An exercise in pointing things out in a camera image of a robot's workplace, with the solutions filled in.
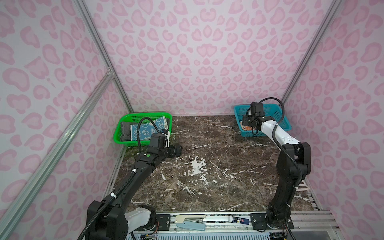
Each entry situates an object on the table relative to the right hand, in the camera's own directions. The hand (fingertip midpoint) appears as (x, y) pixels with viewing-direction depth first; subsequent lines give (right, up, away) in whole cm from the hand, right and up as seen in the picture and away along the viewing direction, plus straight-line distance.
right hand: (249, 118), depth 96 cm
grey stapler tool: (-36, -51, -24) cm, 67 cm away
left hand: (-45, -16, -13) cm, 50 cm away
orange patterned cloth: (0, -7, +4) cm, 8 cm away
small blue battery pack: (-12, -51, -24) cm, 58 cm away
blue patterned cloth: (-69, -8, +8) cm, 70 cm away
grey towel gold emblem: (-79, -10, -1) cm, 80 cm away
